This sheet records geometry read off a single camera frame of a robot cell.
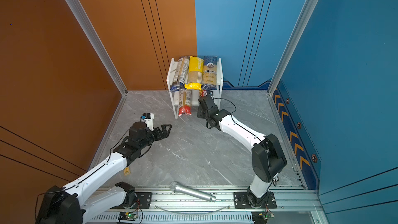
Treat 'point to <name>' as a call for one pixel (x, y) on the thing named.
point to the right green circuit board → (261, 217)
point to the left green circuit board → (127, 216)
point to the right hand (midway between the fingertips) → (201, 108)
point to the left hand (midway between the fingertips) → (166, 125)
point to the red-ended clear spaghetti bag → (185, 102)
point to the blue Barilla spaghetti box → (202, 93)
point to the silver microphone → (175, 187)
